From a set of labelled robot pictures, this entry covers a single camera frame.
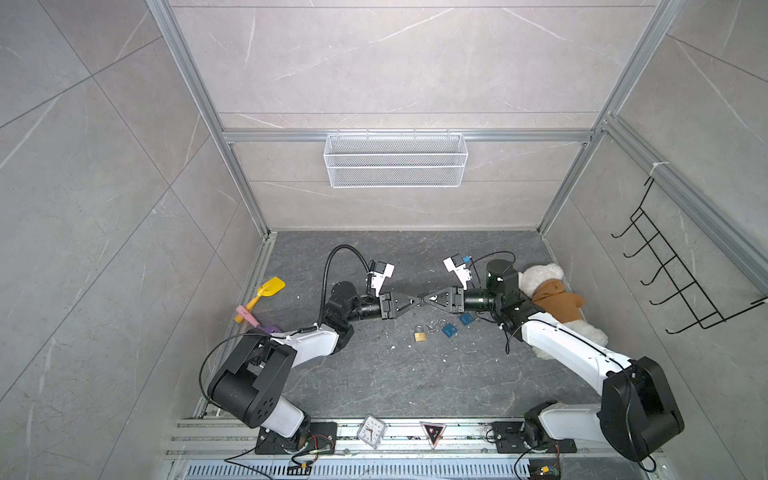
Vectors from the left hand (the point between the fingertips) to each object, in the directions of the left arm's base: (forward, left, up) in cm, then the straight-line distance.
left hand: (418, 300), depth 73 cm
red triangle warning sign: (-25, -3, -22) cm, 34 cm away
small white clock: (-25, +12, -21) cm, 35 cm away
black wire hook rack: (+6, -60, +9) cm, 61 cm away
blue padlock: (+2, -12, -23) cm, 26 cm away
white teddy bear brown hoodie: (+12, -44, -14) cm, 47 cm away
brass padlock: (+1, -3, -24) cm, 24 cm away
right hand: (+1, -2, -1) cm, 3 cm away
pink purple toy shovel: (+9, +53, -20) cm, 58 cm away
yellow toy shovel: (+20, +49, -23) cm, 57 cm away
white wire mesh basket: (+52, +3, +7) cm, 52 cm away
